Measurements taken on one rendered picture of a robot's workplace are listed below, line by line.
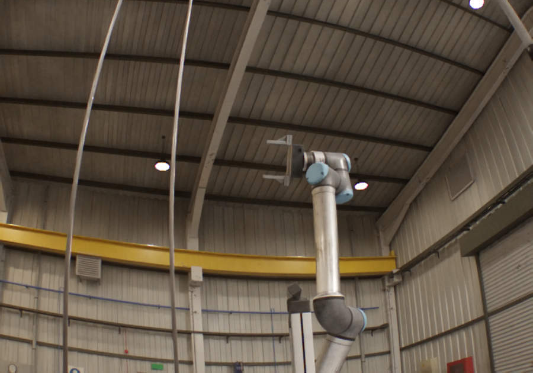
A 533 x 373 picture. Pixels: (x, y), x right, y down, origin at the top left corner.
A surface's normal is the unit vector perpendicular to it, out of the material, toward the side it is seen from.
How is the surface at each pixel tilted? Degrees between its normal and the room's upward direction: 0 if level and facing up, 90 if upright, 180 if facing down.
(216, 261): 90
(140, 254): 90
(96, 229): 90
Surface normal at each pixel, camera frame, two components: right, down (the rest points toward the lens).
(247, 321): 0.29, -0.51
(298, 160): 0.30, 0.04
